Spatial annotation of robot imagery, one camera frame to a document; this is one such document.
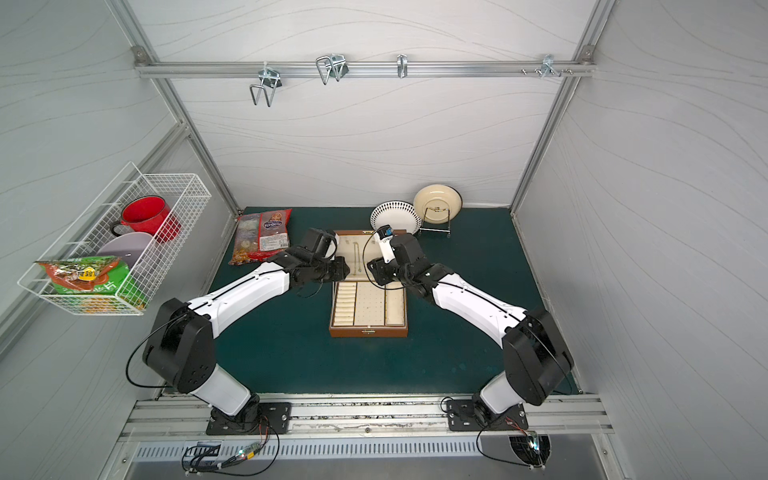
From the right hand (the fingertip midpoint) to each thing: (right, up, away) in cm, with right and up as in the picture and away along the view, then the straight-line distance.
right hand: (374, 260), depth 83 cm
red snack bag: (-43, +7, +24) cm, 50 cm away
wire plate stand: (+27, +9, +28) cm, 40 cm away
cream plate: (+21, +18, +21) cm, 35 cm away
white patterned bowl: (+8, +15, +35) cm, 39 cm away
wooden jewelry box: (-4, -15, +4) cm, 16 cm away
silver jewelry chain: (-6, +4, +5) cm, 9 cm away
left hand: (-7, -3, +4) cm, 9 cm away
